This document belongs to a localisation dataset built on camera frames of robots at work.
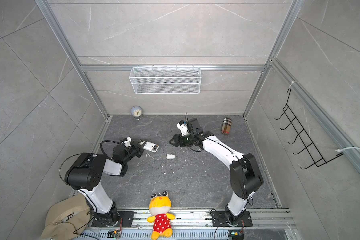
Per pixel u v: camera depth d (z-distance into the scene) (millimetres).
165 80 1007
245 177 447
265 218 755
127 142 880
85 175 482
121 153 734
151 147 881
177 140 746
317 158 600
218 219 730
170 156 960
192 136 673
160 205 712
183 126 798
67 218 737
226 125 1105
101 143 818
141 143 880
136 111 1144
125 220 734
